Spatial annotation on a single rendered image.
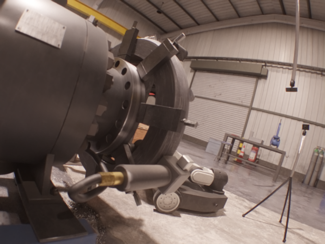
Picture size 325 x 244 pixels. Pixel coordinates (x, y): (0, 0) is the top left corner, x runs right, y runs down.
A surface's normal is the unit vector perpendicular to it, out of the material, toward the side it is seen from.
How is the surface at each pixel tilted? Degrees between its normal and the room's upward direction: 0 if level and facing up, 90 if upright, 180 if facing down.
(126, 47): 90
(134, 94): 71
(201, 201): 90
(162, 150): 100
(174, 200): 90
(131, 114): 90
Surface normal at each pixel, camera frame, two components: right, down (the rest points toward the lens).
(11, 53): 0.80, 0.07
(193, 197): 0.15, 0.05
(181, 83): 0.37, -0.26
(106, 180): 0.81, -0.25
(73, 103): 0.73, 0.30
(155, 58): -0.58, -0.18
